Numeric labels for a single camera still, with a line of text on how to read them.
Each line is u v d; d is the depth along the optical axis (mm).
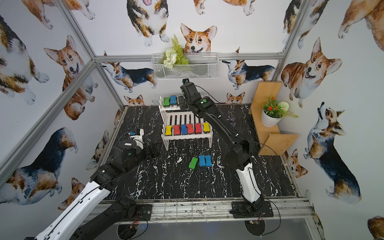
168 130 894
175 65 827
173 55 782
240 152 510
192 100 623
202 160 904
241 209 732
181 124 948
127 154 531
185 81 718
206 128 902
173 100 841
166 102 836
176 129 898
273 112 898
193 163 902
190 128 904
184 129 899
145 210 739
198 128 908
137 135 633
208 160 902
